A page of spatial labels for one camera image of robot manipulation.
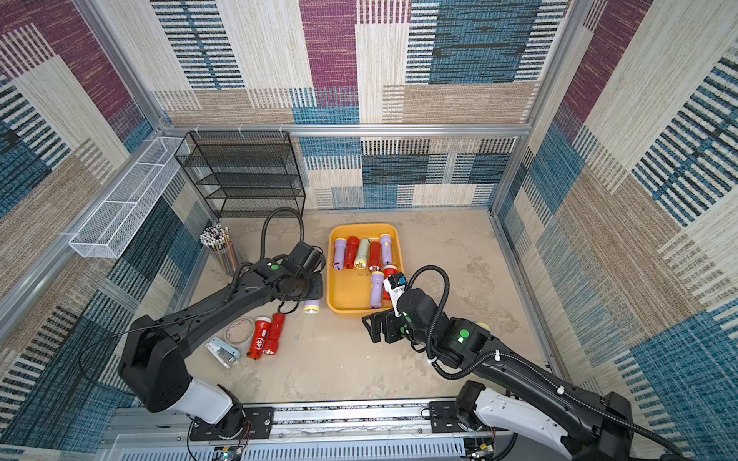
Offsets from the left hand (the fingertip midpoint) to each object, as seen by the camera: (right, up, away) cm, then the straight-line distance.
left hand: (320, 290), depth 85 cm
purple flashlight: (+3, +13, +23) cm, 26 cm away
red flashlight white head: (-18, -14, 0) cm, 22 cm away
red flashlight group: (+16, +7, +17) cm, 25 cm away
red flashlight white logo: (+21, +4, +14) cm, 25 cm away
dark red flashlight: (+8, +11, +19) cm, 24 cm away
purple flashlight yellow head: (+17, -1, +10) cm, 19 cm away
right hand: (+18, -6, -11) cm, 22 cm away
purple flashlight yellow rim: (-1, -3, -6) cm, 7 cm away
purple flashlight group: (+20, +12, +19) cm, 30 cm away
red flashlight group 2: (-14, -14, +2) cm, 19 cm away
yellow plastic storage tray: (+8, -2, +11) cm, 14 cm away
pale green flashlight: (+11, +7, +17) cm, 22 cm away
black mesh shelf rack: (-33, +39, +24) cm, 57 cm away
